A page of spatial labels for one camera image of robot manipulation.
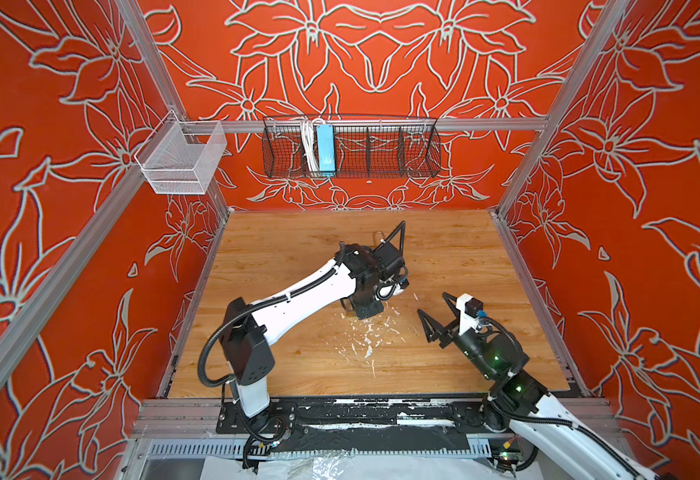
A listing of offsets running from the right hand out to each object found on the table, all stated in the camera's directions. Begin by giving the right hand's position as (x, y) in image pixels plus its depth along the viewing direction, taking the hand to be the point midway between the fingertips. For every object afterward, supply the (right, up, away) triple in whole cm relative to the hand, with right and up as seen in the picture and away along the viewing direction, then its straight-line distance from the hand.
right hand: (428, 303), depth 72 cm
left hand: (-15, 0, +4) cm, 16 cm away
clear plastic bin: (-74, +43, +22) cm, 89 cm away
